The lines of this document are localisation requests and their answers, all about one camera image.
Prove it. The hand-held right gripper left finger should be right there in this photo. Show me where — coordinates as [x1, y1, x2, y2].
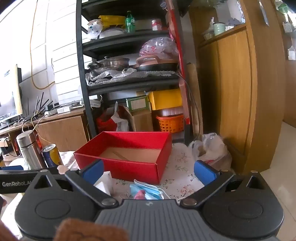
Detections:
[24, 159, 119, 207]

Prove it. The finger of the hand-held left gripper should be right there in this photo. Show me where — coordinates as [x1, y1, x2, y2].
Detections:
[0, 165, 59, 175]

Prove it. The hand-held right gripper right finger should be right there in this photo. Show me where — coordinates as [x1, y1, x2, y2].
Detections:
[180, 160, 270, 207]

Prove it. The white cloth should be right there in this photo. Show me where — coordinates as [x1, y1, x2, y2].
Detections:
[94, 171, 114, 196]

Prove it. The red cardboard box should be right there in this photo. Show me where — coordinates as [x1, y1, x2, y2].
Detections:
[73, 131, 173, 185]

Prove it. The stainless steel thermos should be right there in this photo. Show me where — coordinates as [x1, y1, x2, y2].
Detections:
[16, 130, 47, 171]

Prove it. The floral tablecloth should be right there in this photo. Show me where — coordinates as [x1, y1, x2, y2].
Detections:
[58, 142, 232, 202]

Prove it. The blue and yellow drink can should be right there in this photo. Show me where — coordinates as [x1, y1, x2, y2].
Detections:
[42, 144, 64, 168]

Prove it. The red bag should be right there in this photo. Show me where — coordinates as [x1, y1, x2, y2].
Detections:
[96, 109, 118, 133]

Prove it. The wooden media stand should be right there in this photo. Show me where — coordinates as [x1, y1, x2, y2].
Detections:
[0, 109, 89, 160]

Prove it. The pink fuzzy cloth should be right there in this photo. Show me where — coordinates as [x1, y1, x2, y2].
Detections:
[134, 189, 147, 200]

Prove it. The blue face mask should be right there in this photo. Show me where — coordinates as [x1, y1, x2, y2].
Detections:
[129, 179, 171, 200]

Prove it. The orange plastic basket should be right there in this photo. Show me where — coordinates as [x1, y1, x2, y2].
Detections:
[156, 114, 185, 133]

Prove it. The black router with antennas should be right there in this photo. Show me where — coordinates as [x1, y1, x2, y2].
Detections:
[24, 92, 55, 118]

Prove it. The brown cardboard box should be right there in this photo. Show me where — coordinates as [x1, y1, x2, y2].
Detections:
[118, 105, 154, 132]

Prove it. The flat screen monitor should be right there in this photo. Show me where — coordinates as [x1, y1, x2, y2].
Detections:
[0, 64, 23, 121]

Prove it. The brown wooden board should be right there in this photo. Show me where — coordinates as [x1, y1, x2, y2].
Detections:
[186, 62, 204, 139]

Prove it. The green box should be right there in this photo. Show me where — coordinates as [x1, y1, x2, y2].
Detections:
[126, 95, 152, 112]

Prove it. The yellow box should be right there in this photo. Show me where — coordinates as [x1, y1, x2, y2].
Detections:
[148, 89, 183, 111]

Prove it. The wooden cabinet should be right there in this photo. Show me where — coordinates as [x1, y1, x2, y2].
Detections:
[188, 0, 287, 175]

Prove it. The clear bubble wrap sheet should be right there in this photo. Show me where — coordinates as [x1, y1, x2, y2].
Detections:
[85, 68, 178, 86]

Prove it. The red board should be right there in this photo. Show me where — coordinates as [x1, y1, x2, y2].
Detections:
[166, 0, 191, 126]

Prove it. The black shelf rack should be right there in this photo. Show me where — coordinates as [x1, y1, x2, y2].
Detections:
[76, 0, 192, 145]

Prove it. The steel pot with glass lid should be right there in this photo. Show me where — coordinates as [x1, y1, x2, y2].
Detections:
[87, 56, 130, 71]

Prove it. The black frying pan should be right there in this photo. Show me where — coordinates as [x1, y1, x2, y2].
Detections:
[133, 62, 178, 72]

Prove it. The pink plastic bag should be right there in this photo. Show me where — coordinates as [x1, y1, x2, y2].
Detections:
[139, 37, 179, 61]

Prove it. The white plate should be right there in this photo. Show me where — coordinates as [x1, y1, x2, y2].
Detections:
[98, 28, 126, 39]

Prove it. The white printed plastic bag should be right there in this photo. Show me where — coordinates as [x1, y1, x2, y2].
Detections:
[87, 20, 103, 40]

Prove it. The pale green cup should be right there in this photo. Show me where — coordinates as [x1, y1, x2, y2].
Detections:
[213, 22, 226, 36]

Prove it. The yellow bag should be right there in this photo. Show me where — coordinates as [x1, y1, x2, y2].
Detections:
[98, 15, 126, 29]

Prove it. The green plastic bottle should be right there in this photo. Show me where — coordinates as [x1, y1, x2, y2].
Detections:
[125, 11, 136, 33]

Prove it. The yellow cable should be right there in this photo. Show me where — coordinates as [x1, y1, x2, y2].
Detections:
[30, 0, 56, 90]

